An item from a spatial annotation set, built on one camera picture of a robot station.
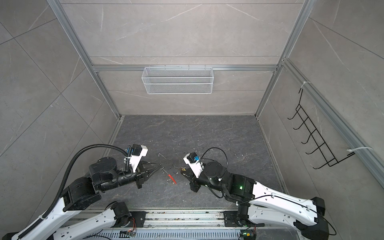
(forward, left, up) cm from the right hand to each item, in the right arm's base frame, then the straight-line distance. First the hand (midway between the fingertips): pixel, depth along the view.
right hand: (182, 171), depth 63 cm
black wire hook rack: (+1, -60, +6) cm, 60 cm away
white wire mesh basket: (+63, +5, +4) cm, 63 cm away
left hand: (0, +8, +8) cm, 11 cm away
